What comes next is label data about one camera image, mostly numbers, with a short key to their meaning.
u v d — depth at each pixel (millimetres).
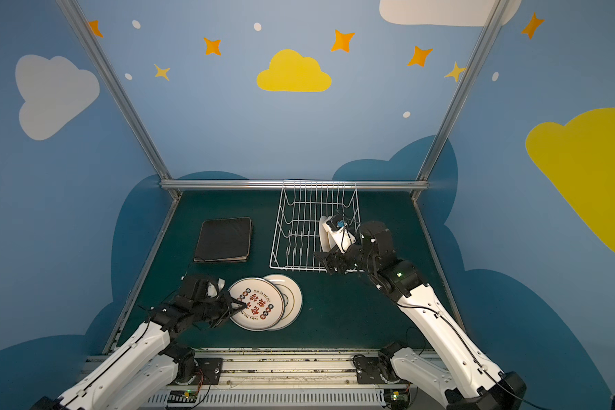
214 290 679
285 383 735
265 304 837
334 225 587
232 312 731
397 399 733
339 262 624
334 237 604
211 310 690
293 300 883
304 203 1148
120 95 858
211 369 751
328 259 614
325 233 861
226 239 1068
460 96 865
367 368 751
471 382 384
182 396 732
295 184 1127
